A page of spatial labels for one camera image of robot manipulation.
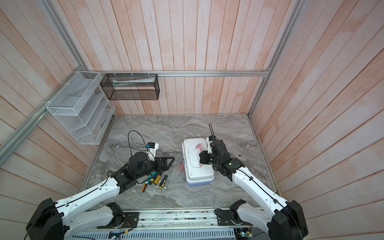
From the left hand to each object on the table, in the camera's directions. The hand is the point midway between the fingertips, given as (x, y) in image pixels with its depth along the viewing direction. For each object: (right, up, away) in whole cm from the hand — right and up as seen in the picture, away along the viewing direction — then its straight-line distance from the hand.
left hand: (169, 162), depth 77 cm
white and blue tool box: (+14, -5, 0) cm, 15 cm away
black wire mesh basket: (-31, +48, +26) cm, 63 cm away
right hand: (+16, +4, +4) cm, 17 cm away
